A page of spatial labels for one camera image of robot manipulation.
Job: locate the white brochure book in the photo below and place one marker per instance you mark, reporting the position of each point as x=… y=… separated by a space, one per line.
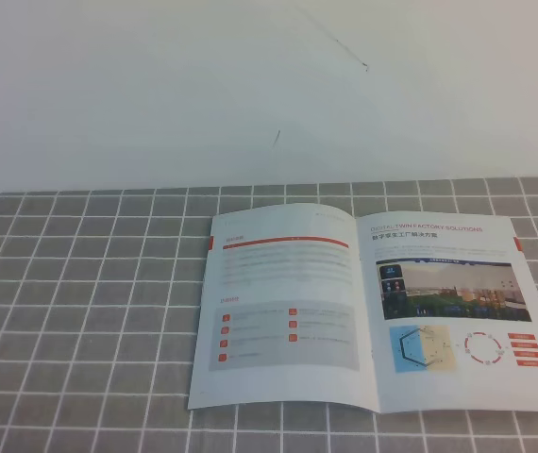
x=391 y=312

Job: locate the grey checked tablecloth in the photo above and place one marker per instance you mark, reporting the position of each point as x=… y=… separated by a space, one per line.
x=99 y=294

